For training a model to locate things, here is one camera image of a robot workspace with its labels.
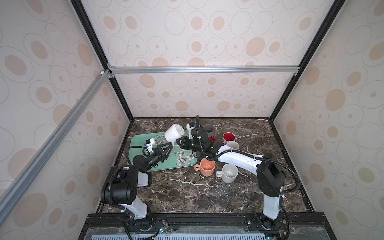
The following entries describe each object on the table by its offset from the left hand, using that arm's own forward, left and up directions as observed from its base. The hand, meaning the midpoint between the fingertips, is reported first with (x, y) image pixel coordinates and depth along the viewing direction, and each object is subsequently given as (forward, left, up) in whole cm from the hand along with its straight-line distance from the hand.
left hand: (175, 146), depth 79 cm
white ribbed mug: (+7, +1, +4) cm, 8 cm away
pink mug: (+9, -34, -12) cm, 38 cm away
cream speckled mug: (-7, -31, -20) cm, 37 cm away
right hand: (+3, 0, 0) cm, 3 cm away
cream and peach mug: (-3, -18, -19) cm, 26 cm away
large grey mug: (+21, -20, -11) cm, 31 cm away
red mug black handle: (+15, -22, -15) cm, 31 cm away
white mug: (+17, -34, -15) cm, 41 cm away
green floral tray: (+4, 0, -20) cm, 21 cm away
